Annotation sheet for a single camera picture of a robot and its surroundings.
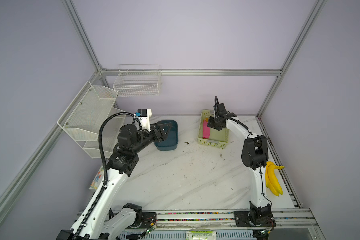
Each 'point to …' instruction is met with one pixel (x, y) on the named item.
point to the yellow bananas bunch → (271, 178)
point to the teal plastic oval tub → (170, 142)
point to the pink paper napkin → (206, 130)
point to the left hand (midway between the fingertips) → (166, 125)
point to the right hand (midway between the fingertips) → (209, 122)
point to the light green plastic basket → (218, 139)
